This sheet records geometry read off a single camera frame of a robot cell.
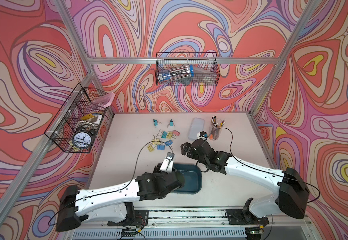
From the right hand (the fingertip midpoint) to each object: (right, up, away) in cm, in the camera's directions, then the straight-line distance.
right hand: (187, 152), depth 82 cm
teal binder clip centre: (-15, +8, +23) cm, 29 cm away
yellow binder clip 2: (-20, +3, +20) cm, 28 cm away
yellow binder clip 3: (-24, 0, +17) cm, 29 cm away
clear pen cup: (+19, +13, +13) cm, 27 cm away
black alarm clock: (-50, +9, -14) cm, 52 cm away
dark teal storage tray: (+4, -16, +5) cm, 17 cm away
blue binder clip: (-11, +3, +18) cm, 22 cm away
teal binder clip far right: (-10, +16, +29) cm, 35 cm away
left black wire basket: (-54, +15, -11) cm, 57 cm away
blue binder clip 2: (-17, 0, +17) cm, 24 cm away
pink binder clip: (-6, +10, +24) cm, 27 cm away
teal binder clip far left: (-22, +17, +30) cm, 41 cm away
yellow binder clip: (-11, +9, +23) cm, 27 cm away
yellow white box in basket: (-48, +19, -7) cm, 52 cm away
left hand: (-9, -6, -8) cm, 14 cm away
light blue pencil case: (+10, +14, +31) cm, 35 cm away
